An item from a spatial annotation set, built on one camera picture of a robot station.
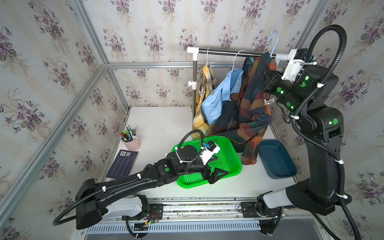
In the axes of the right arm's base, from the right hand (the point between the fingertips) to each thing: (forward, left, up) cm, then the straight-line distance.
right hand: (268, 70), depth 51 cm
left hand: (-21, +14, -32) cm, 41 cm away
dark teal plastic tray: (-5, -27, -62) cm, 67 cm away
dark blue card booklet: (-12, +68, -56) cm, 89 cm away
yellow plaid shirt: (-1, +22, -35) cm, 41 cm away
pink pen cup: (+1, +66, -46) cm, 81 cm away
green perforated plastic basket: (-8, +5, -57) cm, 58 cm away
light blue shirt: (+6, +17, -25) cm, 31 cm away
